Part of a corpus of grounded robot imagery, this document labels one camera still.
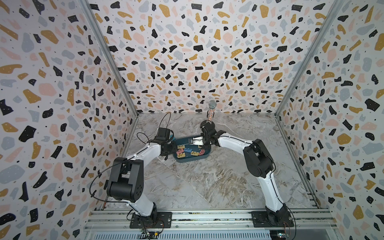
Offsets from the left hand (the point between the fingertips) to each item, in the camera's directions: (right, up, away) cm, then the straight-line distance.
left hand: (176, 147), depth 94 cm
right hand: (+15, +4, +7) cm, 17 cm away
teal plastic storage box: (+7, -3, +3) cm, 8 cm away
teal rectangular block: (+1, +7, -12) cm, 14 cm away
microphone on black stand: (+23, +26, -6) cm, 35 cm away
